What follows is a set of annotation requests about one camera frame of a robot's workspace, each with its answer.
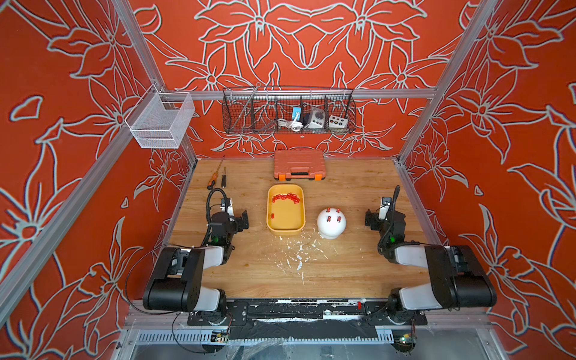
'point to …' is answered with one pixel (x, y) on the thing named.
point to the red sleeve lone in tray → (272, 215)
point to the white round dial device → (317, 120)
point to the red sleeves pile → (295, 199)
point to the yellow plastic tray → (286, 209)
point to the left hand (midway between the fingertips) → (234, 210)
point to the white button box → (336, 122)
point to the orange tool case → (307, 164)
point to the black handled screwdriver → (223, 178)
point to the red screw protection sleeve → (339, 218)
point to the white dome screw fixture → (331, 223)
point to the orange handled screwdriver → (213, 181)
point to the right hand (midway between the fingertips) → (377, 208)
